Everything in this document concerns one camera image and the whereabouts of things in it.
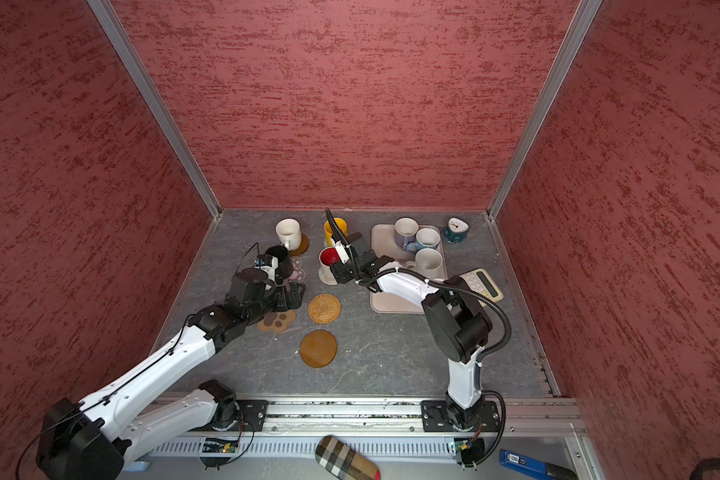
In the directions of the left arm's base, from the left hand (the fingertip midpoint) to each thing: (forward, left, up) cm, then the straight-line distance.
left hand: (291, 294), depth 81 cm
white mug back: (+32, -35, -9) cm, 49 cm away
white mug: (+19, -42, -11) cm, 48 cm away
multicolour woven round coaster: (+14, -7, -11) cm, 19 cm away
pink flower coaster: (+14, +3, -13) cm, 20 cm away
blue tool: (-37, -59, -9) cm, 71 cm away
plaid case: (-37, -16, -10) cm, 41 cm away
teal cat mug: (+33, -55, -9) cm, 65 cm away
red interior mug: (+18, -8, -7) cm, 21 cm away
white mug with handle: (+26, +6, -4) cm, 27 cm away
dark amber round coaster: (+26, +3, -12) cm, 28 cm away
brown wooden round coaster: (-10, -7, -14) cm, 19 cm away
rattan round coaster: (+2, -8, -14) cm, 16 cm away
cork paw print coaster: (-3, +7, -13) cm, 15 cm away
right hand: (+12, -12, -5) cm, 18 cm away
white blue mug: (+27, -42, -7) cm, 50 cm away
